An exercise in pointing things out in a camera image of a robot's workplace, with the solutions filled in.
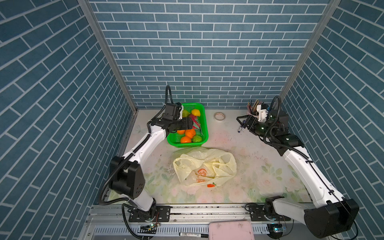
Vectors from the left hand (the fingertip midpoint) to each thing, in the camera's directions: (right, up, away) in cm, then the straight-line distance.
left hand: (188, 122), depth 86 cm
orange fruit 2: (-6, -7, +16) cm, 18 cm away
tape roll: (+23, +5, +31) cm, 38 cm away
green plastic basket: (-11, -11, +16) cm, 22 cm away
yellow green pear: (-4, +7, +25) cm, 26 cm away
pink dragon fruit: (+4, -2, +16) cm, 17 cm away
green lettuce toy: (+5, -11, +10) cm, 16 cm away
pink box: (+22, -50, -17) cm, 58 cm away
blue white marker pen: (+28, 0, -14) cm, 32 cm away
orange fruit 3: (-2, -11, +10) cm, 16 cm away
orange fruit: (0, -7, +13) cm, 15 cm away
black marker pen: (+4, -52, -18) cm, 55 cm away
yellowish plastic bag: (+8, -27, +2) cm, 28 cm away
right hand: (+27, +2, -12) cm, 29 cm away
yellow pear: (+4, +7, +26) cm, 27 cm away
